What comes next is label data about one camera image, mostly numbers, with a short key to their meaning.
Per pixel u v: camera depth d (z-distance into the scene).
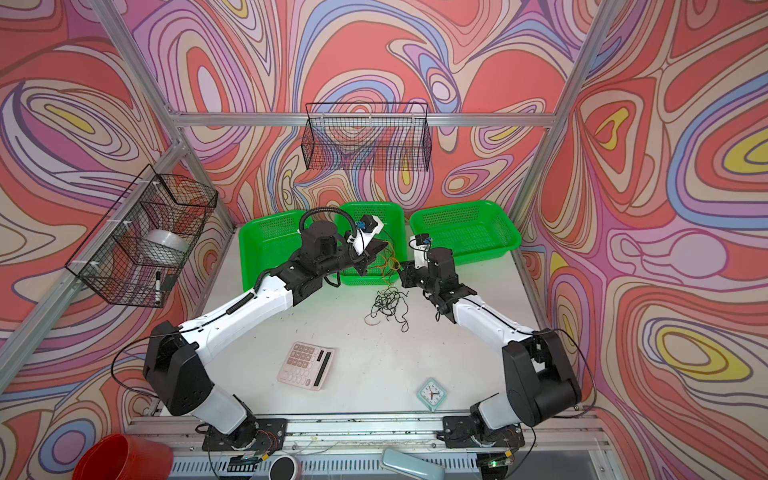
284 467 0.66
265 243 1.14
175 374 0.42
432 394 0.78
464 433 0.73
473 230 1.19
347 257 0.64
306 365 0.83
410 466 0.67
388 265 0.82
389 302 0.96
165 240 0.73
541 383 0.43
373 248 0.66
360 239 0.60
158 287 0.72
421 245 0.75
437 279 0.66
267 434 0.73
